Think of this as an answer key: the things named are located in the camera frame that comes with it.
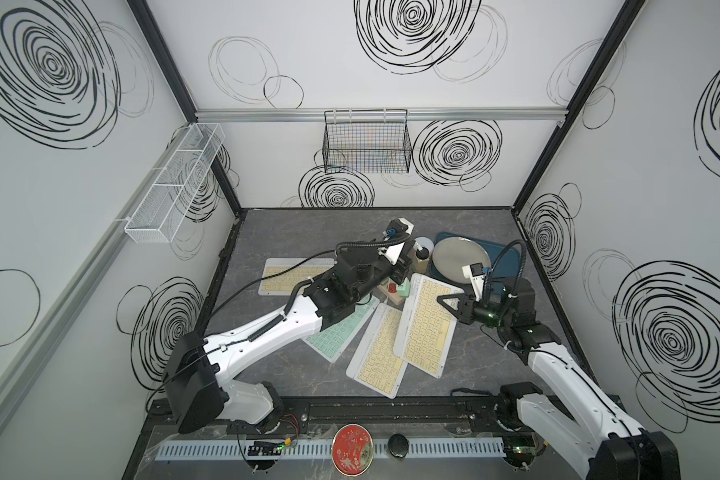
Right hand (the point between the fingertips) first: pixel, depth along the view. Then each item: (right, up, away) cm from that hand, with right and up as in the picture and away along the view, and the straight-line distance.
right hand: (440, 302), depth 77 cm
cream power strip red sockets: (-14, +7, -17) cm, 23 cm away
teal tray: (+29, +8, +24) cm, 38 cm away
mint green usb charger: (-10, +4, -4) cm, 12 cm away
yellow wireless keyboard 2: (-3, -6, +2) cm, 7 cm away
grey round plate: (+11, +10, +29) cm, 32 cm away
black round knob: (-13, -27, -15) cm, 33 cm away
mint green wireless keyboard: (-29, -14, +10) cm, 33 cm away
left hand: (-9, +16, -9) cm, 20 cm away
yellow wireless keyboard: (-17, -18, +6) cm, 26 cm away
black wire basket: (-19, +57, +47) cm, 77 cm away
